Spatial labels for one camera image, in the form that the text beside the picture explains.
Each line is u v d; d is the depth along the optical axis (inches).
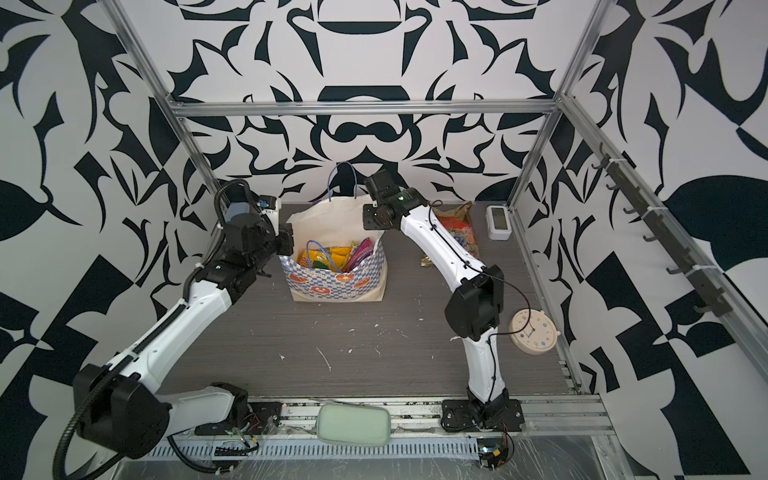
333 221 34.3
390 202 23.7
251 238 23.5
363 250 35.9
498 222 42.6
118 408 15.4
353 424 28.2
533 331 34.2
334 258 36.0
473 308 20.2
